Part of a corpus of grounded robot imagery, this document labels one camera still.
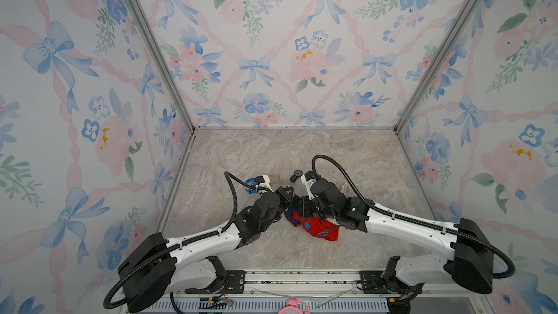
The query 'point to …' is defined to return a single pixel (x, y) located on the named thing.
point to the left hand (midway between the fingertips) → (298, 188)
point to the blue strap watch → (251, 182)
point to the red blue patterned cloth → (312, 224)
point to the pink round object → (293, 303)
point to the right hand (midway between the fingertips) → (293, 203)
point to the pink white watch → (346, 189)
